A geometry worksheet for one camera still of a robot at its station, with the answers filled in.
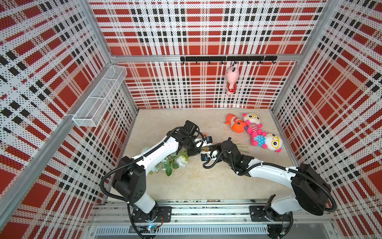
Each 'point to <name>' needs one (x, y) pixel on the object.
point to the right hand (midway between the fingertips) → (213, 143)
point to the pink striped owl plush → (252, 121)
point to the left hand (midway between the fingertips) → (200, 147)
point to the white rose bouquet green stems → (168, 161)
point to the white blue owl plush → (271, 141)
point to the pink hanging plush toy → (232, 73)
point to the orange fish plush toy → (238, 125)
